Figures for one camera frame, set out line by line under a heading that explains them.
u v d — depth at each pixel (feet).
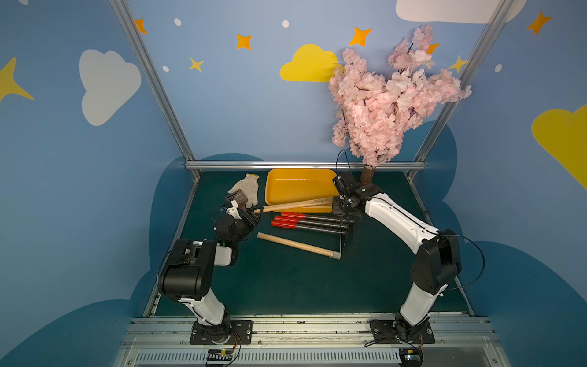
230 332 2.39
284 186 3.68
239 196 3.62
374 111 2.29
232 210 2.82
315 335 2.46
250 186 3.79
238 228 2.62
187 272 1.55
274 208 2.99
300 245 3.06
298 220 3.32
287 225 3.29
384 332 2.43
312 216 3.32
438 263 1.55
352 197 2.09
